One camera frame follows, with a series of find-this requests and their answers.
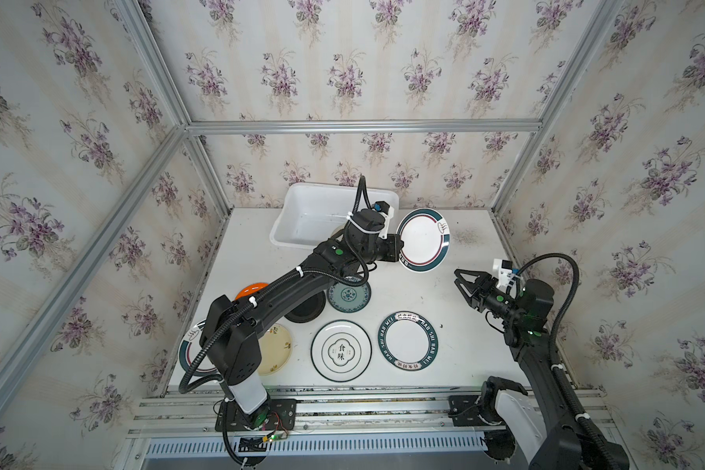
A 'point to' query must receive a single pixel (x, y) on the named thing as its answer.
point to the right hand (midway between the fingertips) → (465, 278)
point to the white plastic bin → (308, 213)
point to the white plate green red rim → (426, 237)
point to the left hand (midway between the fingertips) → (405, 242)
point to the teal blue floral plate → (347, 299)
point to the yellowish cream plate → (275, 351)
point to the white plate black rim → (341, 350)
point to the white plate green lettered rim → (408, 341)
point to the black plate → (309, 309)
